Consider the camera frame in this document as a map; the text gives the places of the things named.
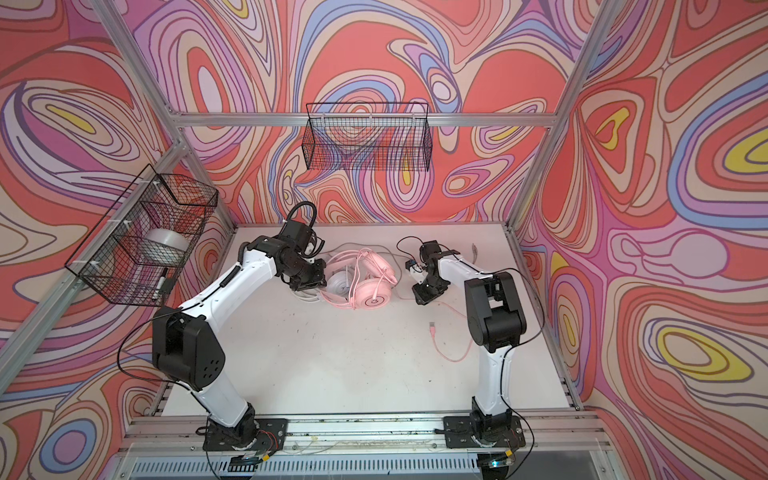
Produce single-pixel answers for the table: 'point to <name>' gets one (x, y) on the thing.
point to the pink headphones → (371, 279)
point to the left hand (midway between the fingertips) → (330, 280)
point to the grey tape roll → (165, 247)
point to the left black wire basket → (139, 250)
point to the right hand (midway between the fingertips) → (428, 302)
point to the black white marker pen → (162, 279)
